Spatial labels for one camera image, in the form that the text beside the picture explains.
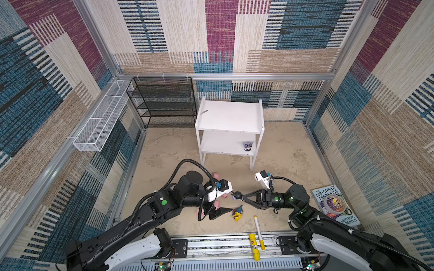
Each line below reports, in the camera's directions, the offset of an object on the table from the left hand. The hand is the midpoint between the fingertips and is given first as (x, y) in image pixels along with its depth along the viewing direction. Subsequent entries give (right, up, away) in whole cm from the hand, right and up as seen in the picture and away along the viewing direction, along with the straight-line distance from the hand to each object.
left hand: (228, 195), depth 65 cm
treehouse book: (+48, -7, +22) cm, 53 cm away
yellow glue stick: (+12, -25, +6) cm, 28 cm away
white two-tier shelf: (+1, +26, +9) cm, 28 cm away
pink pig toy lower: (-4, -11, +18) cm, 21 cm away
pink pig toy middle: (-2, +3, -10) cm, 10 cm away
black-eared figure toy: (+4, -1, +1) cm, 4 cm away
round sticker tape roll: (+53, -10, +18) cm, 56 cm away
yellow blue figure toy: (+5, -13, +15) cm, 21 cm away
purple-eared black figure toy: (+10, +18, +18) cm, 27 cm away
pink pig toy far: (-4, +1, +28) cm, 29 cm away
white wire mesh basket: (-70, +28, +28) cm, 80 cm away
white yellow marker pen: (+15, -24, +9) cm, 30 cm away
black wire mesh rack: (-38, +45, +44) cm, 74 cm away
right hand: (+6, -3, +1) cm, 7 cm away
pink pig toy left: (-9, -5, -6) cm, 12 cm away
